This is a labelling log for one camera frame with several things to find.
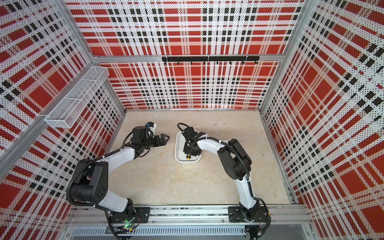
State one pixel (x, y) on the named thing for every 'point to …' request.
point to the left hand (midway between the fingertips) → (166, 137)
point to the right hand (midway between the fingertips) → (189, 151)
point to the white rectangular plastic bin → (180, 156)
